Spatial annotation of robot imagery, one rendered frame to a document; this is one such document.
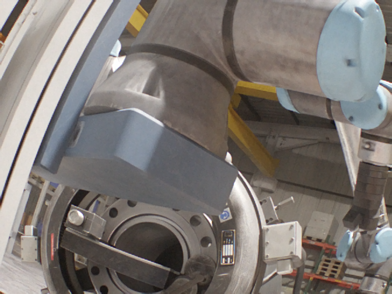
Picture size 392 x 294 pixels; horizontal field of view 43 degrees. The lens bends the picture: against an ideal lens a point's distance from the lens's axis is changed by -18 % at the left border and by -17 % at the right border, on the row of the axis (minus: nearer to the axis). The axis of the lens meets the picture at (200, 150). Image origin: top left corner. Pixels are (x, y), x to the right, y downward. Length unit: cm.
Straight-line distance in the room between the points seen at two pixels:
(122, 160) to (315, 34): 25
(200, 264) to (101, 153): 98
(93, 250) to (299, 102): 87
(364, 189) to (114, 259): 81
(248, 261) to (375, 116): 70
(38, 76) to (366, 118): 54
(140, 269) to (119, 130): 98
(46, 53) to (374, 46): 44
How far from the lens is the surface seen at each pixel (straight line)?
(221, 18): 68
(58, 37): 75
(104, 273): 178
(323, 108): 98
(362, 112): 94
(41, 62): 73
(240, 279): 148
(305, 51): 62
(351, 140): 132
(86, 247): 166
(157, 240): 194
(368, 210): 109
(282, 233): 151
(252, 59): 67
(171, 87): 65
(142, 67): 67
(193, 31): 69
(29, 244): 186
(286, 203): 164
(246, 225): 151
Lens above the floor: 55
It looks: 14 degrees up
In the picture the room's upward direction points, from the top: 22 degrees clockwise
